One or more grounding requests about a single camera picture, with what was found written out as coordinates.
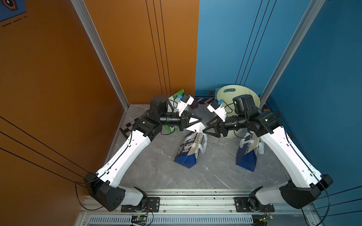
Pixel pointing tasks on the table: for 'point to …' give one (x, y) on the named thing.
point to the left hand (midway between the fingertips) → (200, 119)
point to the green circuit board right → (265, 219)
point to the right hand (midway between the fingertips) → (207, 126)
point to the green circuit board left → (141, 220)
